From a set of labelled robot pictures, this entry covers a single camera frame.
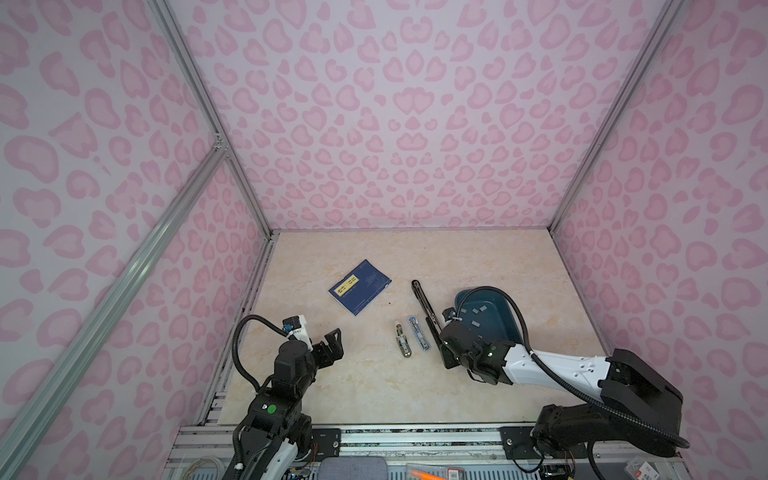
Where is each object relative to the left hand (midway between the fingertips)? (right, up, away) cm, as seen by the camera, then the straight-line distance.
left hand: (327, 331), depth 79 cm
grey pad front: (+8, -28, -11) cm, 31 cm away
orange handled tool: (+31, -30, -11) cm, 44 cm away
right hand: (+32, -6, +7) cm, 34 cm away
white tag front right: (+74, -28, -11) cm, 80 cm away
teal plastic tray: (+49, +1, +18) cm, 52 cm away
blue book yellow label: (+7, +10, +24) cm, 26 cm away
